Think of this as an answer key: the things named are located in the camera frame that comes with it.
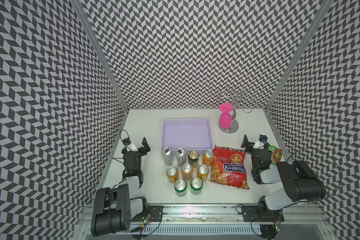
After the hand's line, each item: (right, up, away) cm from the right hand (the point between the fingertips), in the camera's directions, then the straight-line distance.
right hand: (252, 137), depth 89 cm
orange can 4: (-31, -18, -9) cm, 37 cm away
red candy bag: (-16, -16, -6) cm, 23 cm away
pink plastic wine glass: (-16, +12, 0) cm, 20 cm away
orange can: (-28, -11, -6) cm, 30 cm away
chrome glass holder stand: (-9, +25, -4) cm, 27 cm away
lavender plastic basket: (-36, +1, +16) cm, 39 cm away
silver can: (-50, -8, -8) cm, 52 cm away
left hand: (-68, -1, -2) cm, 68 cm away
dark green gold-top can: (-36, -10, -6) cm, 38 cm away
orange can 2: (-47, -18, -11) cm, 51 cm away
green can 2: (-35, -24, -11) cm, 44 cm away
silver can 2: (-42, -9, -8) cm, 44 cm away
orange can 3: (-39, -16, -11) cm, 44 cm away
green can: (-43, -23, -16) cm, 51 cm away
